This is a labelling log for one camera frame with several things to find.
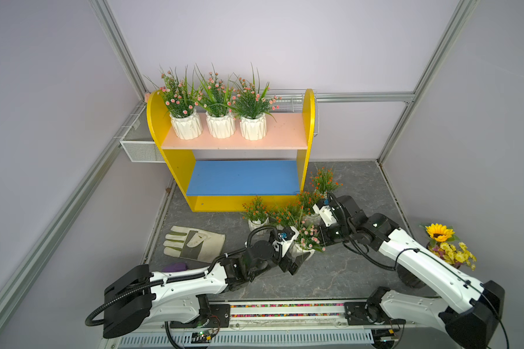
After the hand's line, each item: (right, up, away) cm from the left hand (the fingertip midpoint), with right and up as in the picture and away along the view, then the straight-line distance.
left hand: (299, 244), depth 72 cm
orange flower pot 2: (+4, +14, +12) cm, 19 cm away
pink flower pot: (+2, +2, -4) cm, 5 cm away
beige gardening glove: (-42, -5, +17) cm, 46 cm away
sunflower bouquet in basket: (+43, +2, -8) cm, 44 cm away
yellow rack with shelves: (-32, +25, +25) cm, 48 cm away
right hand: (+5, +3, +3) cm, 6 cm away
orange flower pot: (+13, +22, +21) cm, 33 cm away
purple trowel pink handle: (-47, -13, +14) cm, 51 cm away
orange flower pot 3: (-3, +8, +10) cm, 14 cm away
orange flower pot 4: (-16, +9, +12) cm, 22 cm away
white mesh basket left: (-56, +32, +3) cm, 64 cm away
